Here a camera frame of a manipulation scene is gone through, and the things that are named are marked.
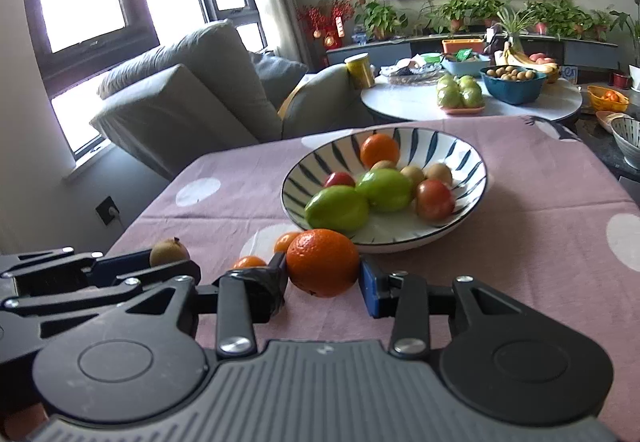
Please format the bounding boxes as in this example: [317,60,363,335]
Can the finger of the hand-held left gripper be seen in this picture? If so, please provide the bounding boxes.
[0,261,202,363]
[0,247,151,295]

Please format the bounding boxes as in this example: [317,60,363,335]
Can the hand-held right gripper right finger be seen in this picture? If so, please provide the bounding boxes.
[360,257,546,359]

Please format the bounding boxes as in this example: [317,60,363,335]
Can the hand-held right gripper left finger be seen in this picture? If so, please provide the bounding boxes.
[95,253,290,358]

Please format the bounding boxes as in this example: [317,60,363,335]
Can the orange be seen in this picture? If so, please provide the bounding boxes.
[231,255,268,271]
[286,228,361,298]
[274,231,303,254]
[360,133,401,170]

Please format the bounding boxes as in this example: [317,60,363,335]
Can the large green mango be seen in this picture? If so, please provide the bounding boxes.
[304,185,371,232]

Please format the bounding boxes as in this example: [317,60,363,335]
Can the round green fruit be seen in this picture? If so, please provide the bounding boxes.
[355,168,414,213]

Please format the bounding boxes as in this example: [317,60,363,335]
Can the red apple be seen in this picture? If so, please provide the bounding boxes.
[415,179,457,223]

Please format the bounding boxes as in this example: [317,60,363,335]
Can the large blue striped bowl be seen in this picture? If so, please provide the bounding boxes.
[280,126,488,254]

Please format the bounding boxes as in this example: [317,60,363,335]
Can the pile of small brown fruits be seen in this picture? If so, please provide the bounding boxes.
[485,65,541,82]

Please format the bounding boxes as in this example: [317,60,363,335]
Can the grey sofa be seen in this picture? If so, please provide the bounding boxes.
[90,20,373,180]

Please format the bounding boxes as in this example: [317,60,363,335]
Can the pink dotted tablecloth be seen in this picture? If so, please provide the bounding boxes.
[100,115,640,438]

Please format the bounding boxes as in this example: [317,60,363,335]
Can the yellow pillow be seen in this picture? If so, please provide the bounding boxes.
[277,82,306,120]

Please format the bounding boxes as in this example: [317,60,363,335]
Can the round white table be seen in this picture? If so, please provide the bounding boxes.
[361,72,583,125]

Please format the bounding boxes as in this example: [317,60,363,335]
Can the pink tray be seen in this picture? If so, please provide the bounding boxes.
[439,103,487,115]

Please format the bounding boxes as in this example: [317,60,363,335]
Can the grey pillow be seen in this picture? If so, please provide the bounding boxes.
[250,51,308,110]

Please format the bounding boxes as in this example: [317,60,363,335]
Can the yellow canister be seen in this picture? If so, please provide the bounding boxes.
[345,53,377,90]

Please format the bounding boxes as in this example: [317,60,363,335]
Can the glass plate of snacks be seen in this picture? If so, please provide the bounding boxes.
[380,58,446,86]

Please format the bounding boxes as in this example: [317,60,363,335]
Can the large dark framed window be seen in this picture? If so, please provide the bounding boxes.
[20,0,163,168]

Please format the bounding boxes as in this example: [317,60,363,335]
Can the teal container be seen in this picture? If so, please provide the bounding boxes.
[441,52,492,77]

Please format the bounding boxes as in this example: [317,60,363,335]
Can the dark blue bowl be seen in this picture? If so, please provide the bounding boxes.
[480,65,547,104]

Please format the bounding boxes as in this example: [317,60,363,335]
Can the orange box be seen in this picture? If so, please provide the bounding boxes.
[442,38,486,56]

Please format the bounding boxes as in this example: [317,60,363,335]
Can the dark side table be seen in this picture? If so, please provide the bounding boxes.
[565,82,640,183]

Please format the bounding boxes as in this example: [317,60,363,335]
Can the potted green plant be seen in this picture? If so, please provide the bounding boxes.
[470,0,506,28]
[560,2,596,36]
[357,0,408,40]
[525,0,563,36]
[435,0,473,33]
[590,7,621,40]

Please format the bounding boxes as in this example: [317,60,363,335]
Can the red berry decoration plant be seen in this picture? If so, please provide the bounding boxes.
[296,0,357,50]

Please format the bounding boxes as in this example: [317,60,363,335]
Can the banana bunch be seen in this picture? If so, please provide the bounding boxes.
[502,40,560,83]

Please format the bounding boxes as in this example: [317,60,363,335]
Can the orange basket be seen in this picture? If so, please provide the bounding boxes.
[586,85,630,113]

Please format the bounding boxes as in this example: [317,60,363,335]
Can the small blue striped bowl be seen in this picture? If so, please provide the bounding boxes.
[610,116,640,168]

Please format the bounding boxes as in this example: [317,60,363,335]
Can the spider plant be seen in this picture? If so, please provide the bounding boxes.
[492,5,536,53]

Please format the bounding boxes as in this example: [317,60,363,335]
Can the grey television console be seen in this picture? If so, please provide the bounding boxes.
[325,35,618,70]

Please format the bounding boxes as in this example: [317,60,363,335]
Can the tall plant in white pot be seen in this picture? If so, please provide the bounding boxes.
[610,0,640,92]

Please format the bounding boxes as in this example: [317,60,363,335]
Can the black wall outlet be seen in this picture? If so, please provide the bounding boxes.
[95,195,122,225]

